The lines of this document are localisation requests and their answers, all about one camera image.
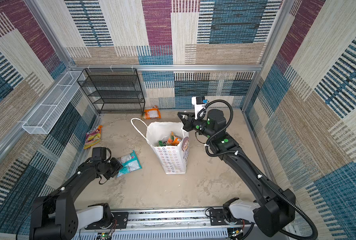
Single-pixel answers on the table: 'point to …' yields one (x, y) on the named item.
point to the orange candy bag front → (173, 140)
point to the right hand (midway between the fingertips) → (178, 116)
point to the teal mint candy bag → (130, 163)
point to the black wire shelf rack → (114, 91)
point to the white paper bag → (173, 159)
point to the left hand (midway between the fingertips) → (122, 164)
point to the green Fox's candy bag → (161, 143)
